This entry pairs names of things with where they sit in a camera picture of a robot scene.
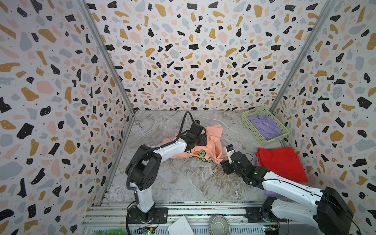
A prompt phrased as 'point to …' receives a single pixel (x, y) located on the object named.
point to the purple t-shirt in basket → (266, 126)
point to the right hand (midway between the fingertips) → (222, 158)
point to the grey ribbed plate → (219, 224)
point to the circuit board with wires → (145, 230)
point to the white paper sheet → (180, 226)
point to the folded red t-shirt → (284, 161)
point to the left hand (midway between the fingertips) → (203, 135)
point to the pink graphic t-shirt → (213, 152)
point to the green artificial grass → (111, 232)
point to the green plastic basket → (264, 110)
